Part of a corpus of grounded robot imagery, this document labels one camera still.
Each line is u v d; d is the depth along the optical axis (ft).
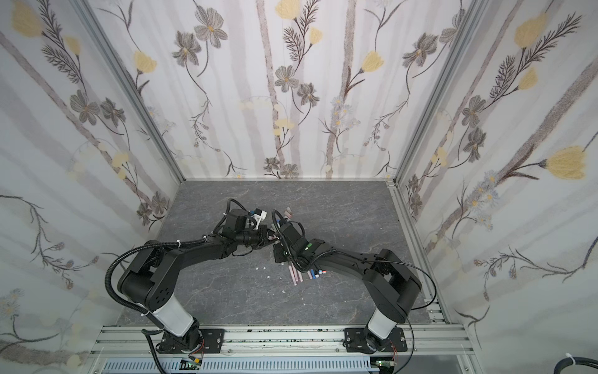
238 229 2.45
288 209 3.52
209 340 2.42
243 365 2.30
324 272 2.90
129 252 1.52
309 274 2.90
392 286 1.48
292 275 2.90
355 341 2.41
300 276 2.89
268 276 2.90
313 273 2.90
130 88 2.80
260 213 2.84
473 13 2.26
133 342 2.46
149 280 1.53
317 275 2.89
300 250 2.13
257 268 2.97
